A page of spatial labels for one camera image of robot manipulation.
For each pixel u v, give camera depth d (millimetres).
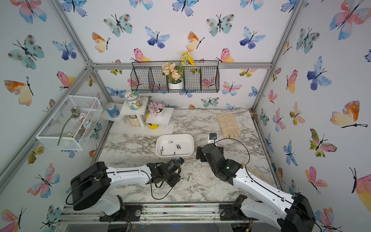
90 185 429
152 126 1036
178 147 984
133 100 845
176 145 986
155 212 754
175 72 814
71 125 751
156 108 866
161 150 964
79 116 752
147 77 984
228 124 1107
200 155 709
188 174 867
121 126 1084
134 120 1027
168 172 671
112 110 906
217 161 564
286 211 400
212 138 670
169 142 1009
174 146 988
